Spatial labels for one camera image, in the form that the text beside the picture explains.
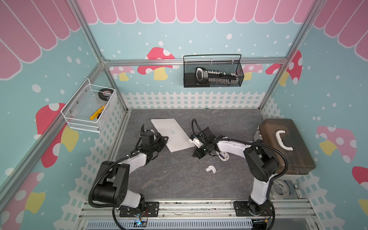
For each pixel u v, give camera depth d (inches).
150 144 28.5
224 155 35.9
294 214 29.9
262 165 19.5
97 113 28.5
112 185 17.4
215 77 34.7
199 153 32.3
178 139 38.0
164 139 32.7
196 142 33.6
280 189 31.9
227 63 35.2
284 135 31.9
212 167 35.0
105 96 31.4
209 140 29.6
